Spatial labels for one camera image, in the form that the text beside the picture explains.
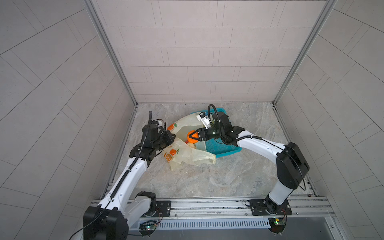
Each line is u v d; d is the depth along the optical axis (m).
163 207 0.71
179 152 0.72
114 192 0.41
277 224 0.68
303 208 0.72
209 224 1.45
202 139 0.71
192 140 0.75
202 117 0.72
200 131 0.71
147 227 0.64
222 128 0.64
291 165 0.44
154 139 0.61
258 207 0.71
